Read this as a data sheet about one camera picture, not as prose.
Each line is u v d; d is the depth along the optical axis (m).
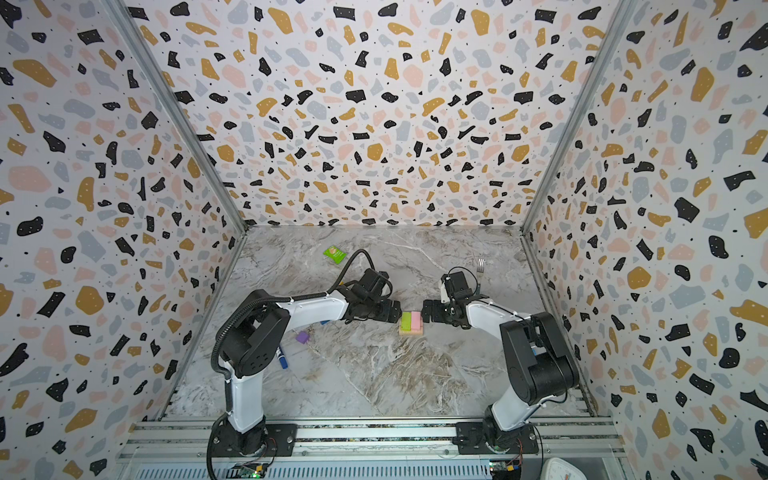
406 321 0.93
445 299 0.86
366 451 0.73
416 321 0.92
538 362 0.47
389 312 0.86
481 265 1.10
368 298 0.76
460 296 0.76
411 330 0.92
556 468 0.69
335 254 1.13
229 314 0.96
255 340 0.51
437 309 0.85
